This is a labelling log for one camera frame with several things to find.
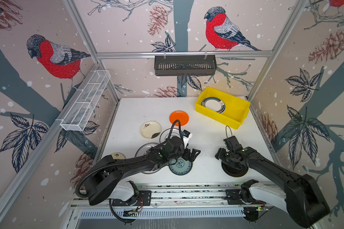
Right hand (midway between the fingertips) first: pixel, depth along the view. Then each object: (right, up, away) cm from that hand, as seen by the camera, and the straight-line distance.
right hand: (218, 156), depth 87 cm
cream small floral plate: (-46, +14, +16) cm, 51 cm away
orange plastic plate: (-22, +24, +21) cm, 39 cm away
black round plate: (+5, -5, -10) cm, 13 cm away
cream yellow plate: (-64, 0, +2) cm, 64 cm away
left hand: (-15, +8, -9) cm, 19 cm away
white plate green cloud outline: (-34, +12, +11) cm, 37 cm away
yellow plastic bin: (+21, +27, +23) cm, 41 cm away
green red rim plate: (+5, +34, +27) cm, 44 cm away
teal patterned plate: (-23, -6, -3) cm, 24 cm away
